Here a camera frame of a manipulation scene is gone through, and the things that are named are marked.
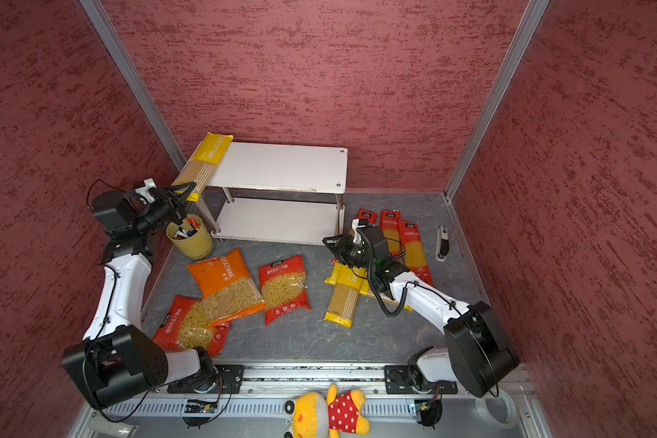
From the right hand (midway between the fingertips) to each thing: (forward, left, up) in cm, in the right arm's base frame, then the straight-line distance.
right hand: (321, 247), depth 80 cm
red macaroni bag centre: (-6, +13, -15) cm, 21 cm away
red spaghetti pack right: (+10, -34, -20) cm, 41 cm away
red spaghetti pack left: (+26, -19, -17) cm, 37 cm away
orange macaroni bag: (-5, +32, -15) cm, 36 cm away
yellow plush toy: (-40, +2, -12) cm, 42 cm away
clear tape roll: (-39, -49, -19) cm, 66 cm away
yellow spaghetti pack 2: (-3, -12, -16) cm, 20 cm away
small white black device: (+11, -45, -16) cm, 49 cm away
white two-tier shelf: (+43, +21, -19) cm, 52 cm away
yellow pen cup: (+8, +43, -4) cm, 44 cm away
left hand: (+8, +32, +17) cm, 37 cm away
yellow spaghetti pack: (-12, -6, -17) cm, 21 cm away
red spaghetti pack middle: (+23, -27, -17) cm, 39 cm away
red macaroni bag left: (-17, +42, -15) cm, 48 cm away
